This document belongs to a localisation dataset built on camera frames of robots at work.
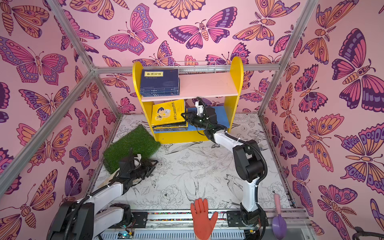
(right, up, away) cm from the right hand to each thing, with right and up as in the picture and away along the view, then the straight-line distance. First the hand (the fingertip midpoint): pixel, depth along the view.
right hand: (181, 113), depth 85 cm
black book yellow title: (-2, -6, +3) cm, 7 cm away
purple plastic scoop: (+47, -54, -15) cm, 74 cm away
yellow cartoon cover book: (-6, -8, +5) cm, 11 cm away
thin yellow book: (-9, +1, +5) cm, 10 cm away
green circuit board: (-26, -61, -12) cm, 67 cm away
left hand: (-14, -28, +2) cm, 32 cm away
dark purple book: (-8, -9, +7) cm, 14 cm away
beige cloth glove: (-42, -38, +3) cm, 57 cm away
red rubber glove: (+12, -56, -13) cm, 58 cm away
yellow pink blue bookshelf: (+13, +5, -2) cm, 14 cm away
